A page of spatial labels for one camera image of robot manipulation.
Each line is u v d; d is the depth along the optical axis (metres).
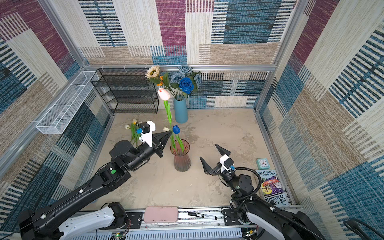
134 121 1.09
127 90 1.11
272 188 0.81
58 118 0.71
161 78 0.89
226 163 0.58
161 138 0.58
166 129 0.70
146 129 0.52
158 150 0.55
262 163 0.89
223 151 0.67
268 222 0.52
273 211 0.50
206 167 0.64
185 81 0.70
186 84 0.70
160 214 0.76
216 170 0.63
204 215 0.74
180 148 0.78
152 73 0.82
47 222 0.40
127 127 1.08
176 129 0.76
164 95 0.51
